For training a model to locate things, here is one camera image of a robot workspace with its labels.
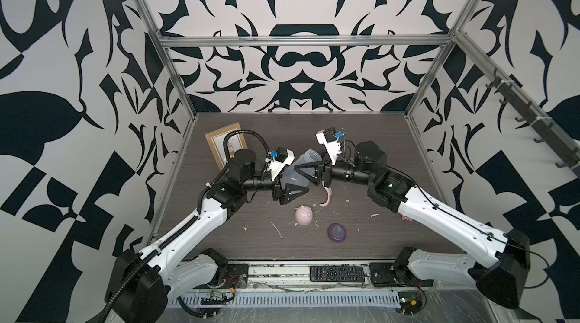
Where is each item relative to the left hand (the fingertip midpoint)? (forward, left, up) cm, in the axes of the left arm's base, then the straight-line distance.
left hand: (302, 175), depth 69 cm
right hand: (0, +2, +7) cm, 7 cm away
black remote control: (-22, -10, -25) cm, 35 cm away
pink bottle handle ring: (+5, -12, -22) cm, 25 cm away
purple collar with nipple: (-10, -12, -23) cm, 28 cm away
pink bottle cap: (-3, -1, -23) cm, 23 cm away
